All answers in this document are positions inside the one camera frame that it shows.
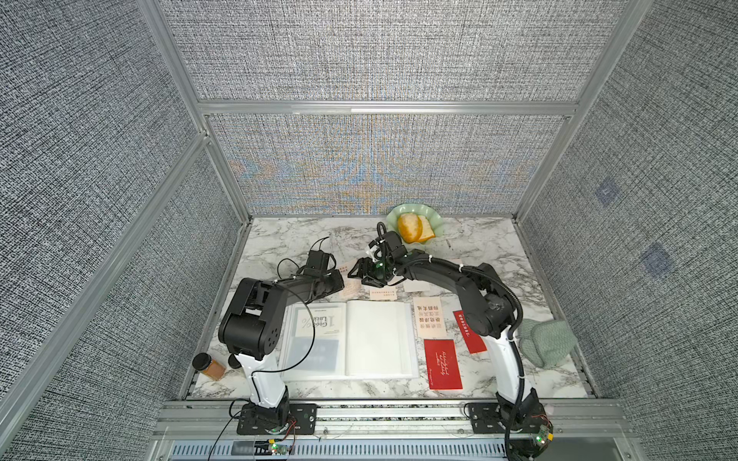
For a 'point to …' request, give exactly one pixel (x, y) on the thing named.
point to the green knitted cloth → (545, 343)
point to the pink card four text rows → (430, 317)
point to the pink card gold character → (385, 293)
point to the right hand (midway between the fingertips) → (350, 271)
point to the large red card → (442, 364)
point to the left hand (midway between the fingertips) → (347, 280)
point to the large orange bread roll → (409, 227)
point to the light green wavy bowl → (433, 215)
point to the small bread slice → (428, 231)
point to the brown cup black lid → (205, 364)
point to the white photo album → (353, 340)
